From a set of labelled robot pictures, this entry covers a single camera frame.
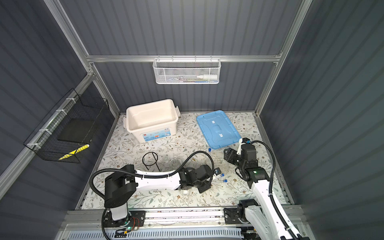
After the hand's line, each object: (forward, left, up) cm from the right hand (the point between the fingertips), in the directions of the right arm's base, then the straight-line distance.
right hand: (230, 153), depth 80 cm
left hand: (-11, +11, -10) cm, 19 cm away
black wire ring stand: (-3, +42, -4) cm, 42 cm away
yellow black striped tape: (-5, +75, +12) cm, 76 cm away
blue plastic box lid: (+29, +3, -15) cm, 32 cm away
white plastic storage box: (+33, +51, -9) cm, 61 cm away
